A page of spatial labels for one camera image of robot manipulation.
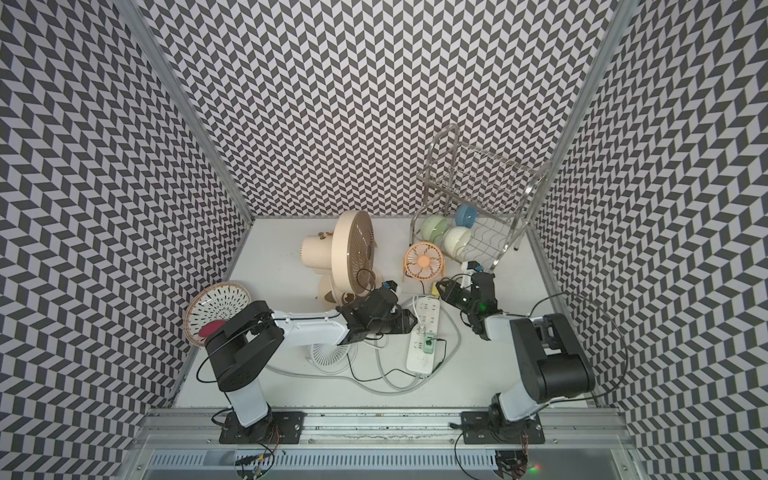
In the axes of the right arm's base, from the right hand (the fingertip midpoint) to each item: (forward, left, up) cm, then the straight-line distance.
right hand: (438, 289), depth 93 cm
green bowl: (+20, +1, +8) cm, 22 cm away
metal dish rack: (+13, -10, +24) cm, 29 cm away
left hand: (-11, +9, -2) cm, 14 cm away
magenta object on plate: (-12, +67, -1) cm, 68 cm away
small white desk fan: (-22, +30, +1) cm, 37 cm away
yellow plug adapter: (-1, +1, 0) cm, 1 cm away
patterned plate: (-4, +71, -1) cm, 71 cm away
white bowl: (+13, -6, +7) cm, 16 cm away
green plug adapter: (-19, +4, +3) cm, 19 cm away
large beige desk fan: (-6, +25, +24) cm, 35 cm away
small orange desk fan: (+9, +4, +3) cm, 10 cm away
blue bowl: (+24, -11, +8) cm, 28 cm away
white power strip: (-10, +4, -3) cm, 11 cm away
